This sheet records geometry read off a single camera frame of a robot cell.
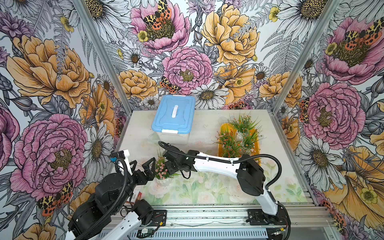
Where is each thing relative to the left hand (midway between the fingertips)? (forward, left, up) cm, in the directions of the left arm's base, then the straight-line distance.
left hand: (146, 165), depth 63 cm
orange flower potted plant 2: (+24, -54, -15) cm, 61 cm away
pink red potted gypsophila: (+17, -41, -14) cm, 47 cm away
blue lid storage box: (+36, -7, -11) cm, 38 cm away
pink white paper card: (-5, +9, -26) cm, 28 cm away
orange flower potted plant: (+36, -52, -15) cm, 65 cm away
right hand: (+7, -7, -21) cm, 23 cm away
